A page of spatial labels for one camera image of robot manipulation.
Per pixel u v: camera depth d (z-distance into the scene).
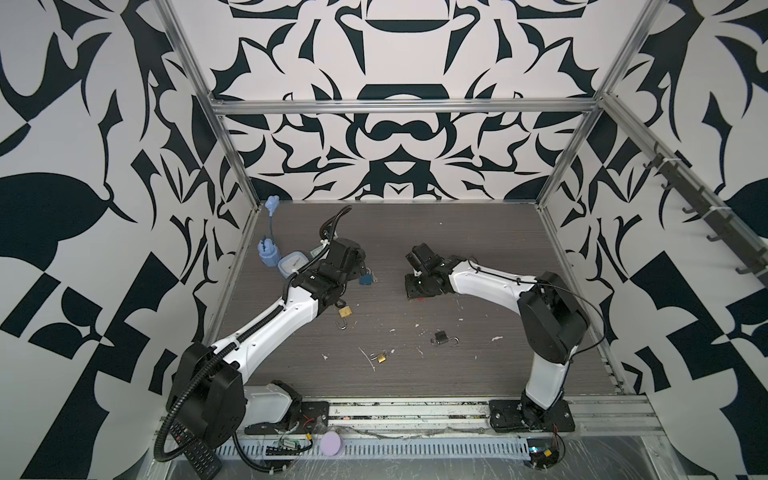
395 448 0.71
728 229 0.55
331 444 0.64
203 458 0.68
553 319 0.49
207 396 0.40
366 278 0.99
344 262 0.63
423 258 0.74
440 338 0.87
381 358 0.83
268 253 0.97
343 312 0.92
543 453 0.71
